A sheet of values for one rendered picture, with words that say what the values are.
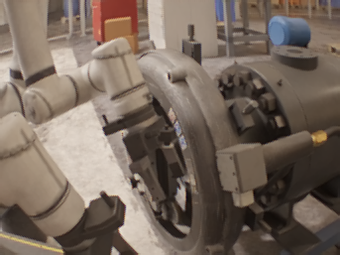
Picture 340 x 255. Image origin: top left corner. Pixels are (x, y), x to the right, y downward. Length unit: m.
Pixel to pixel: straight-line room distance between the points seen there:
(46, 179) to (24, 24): 0.48
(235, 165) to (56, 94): 0.44
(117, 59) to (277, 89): 0.63
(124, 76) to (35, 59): 0.22
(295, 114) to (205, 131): 0.39
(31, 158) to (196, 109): 0.66
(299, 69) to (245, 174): 0.63
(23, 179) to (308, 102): 1.08
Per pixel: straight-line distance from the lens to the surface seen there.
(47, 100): 0.83
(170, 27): 5.06
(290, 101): 1.30
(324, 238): 1.56
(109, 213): 0.49
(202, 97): 1.05
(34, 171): 0.46
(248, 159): 0.93
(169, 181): 1.41
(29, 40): 0.86
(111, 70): 0.84
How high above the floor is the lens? 1.25
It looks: 22 degrees down
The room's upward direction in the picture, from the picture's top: 3 degrees counter-clockwise
